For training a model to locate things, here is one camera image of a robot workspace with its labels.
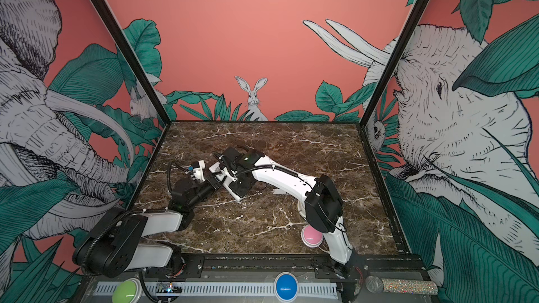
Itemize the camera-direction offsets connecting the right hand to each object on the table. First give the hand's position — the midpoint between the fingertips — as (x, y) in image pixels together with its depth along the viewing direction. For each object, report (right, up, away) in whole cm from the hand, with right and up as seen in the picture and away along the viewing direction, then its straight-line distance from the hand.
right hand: (236, 189), depth 80 cm
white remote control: (-5, +5, +2) cm, 7 cm away
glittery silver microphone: (+49, -28, -13) cm, 58 cm away
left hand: (-4, +7, +2) cm, 8 cm away
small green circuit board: (-21, -31, -10) cm, 39 cm away
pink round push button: (+29, -19, 0) cm, 34 cm away
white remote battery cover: (+16, -4, +13) cm, 21 cm away
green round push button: (-34, -31, -12) cm, 47 cm away
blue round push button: (+19, -30, -11) cm, 37 cm away
